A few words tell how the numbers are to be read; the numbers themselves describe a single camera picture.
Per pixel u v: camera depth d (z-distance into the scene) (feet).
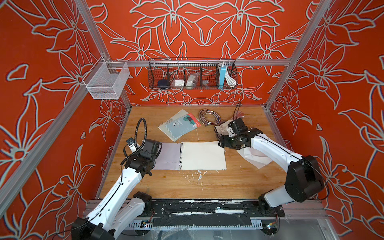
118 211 1.48
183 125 3.51
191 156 3.03
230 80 2.95
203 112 3.75
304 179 1.40
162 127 3.48
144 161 1.76
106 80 3.02
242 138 2.05
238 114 3.92
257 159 2.87
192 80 3.01
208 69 3.11
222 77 2.83
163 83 3.18
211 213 2.39
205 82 3.20
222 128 3.27
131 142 2.15
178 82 2.79
